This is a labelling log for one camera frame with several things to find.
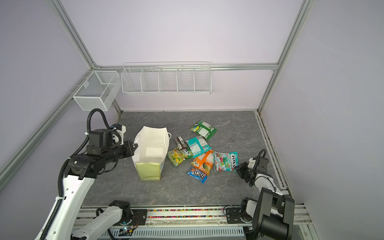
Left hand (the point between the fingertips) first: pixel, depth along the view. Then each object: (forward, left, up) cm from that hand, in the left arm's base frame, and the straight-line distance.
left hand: (137, 147), depth 69 cm
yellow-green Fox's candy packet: (+7, -15, -24) cm, 29 cm away
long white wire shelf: (+54, -10, +1) cm, 55 cm away
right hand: (-3, -52, -26) cm, 58 cm away
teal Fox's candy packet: (+13, -29, -24) cm, 40 cm away
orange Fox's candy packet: (+1, -32, -24) cm, 40 cm away
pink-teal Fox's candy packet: (+1, -45, -23) cm, 51 cm away
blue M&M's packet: (-6, -28, -24) cm, 37 cm away
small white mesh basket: (+47, +35, -2) cm, 59 cm away
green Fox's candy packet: (+27, -34, -24) cm, 50 cm away
